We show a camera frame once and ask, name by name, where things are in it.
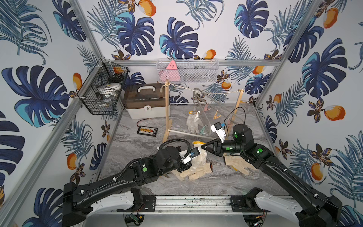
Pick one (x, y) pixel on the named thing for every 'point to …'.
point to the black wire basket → (99, 94)
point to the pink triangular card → (171, 73)
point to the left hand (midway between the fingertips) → (194, 149)
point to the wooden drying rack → (168, 121)
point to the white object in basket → (109, 90)
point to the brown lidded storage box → (142, 100)
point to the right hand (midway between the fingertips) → (203, 145)
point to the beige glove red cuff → (193, 173)
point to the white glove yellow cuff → (192, 125)
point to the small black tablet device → (149, 131)
